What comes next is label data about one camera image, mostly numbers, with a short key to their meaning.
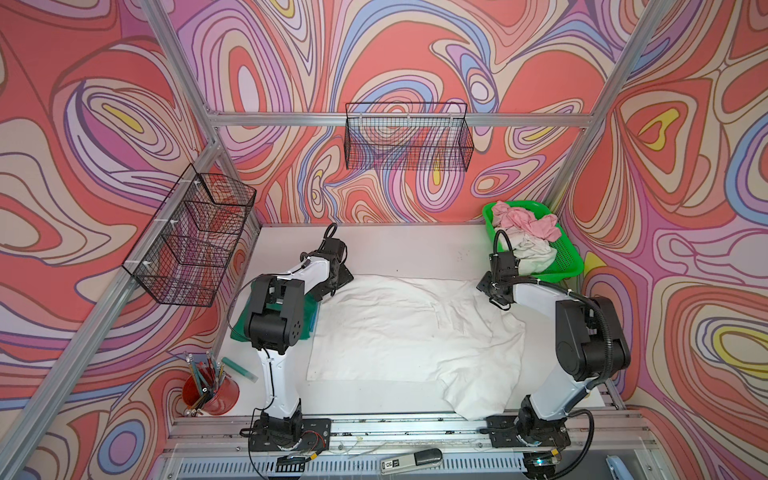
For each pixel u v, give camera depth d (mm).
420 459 664
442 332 910
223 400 778
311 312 928
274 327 538
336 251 842
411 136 957
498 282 734
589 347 479
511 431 730
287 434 651
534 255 1046
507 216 1116
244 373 812
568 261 1015
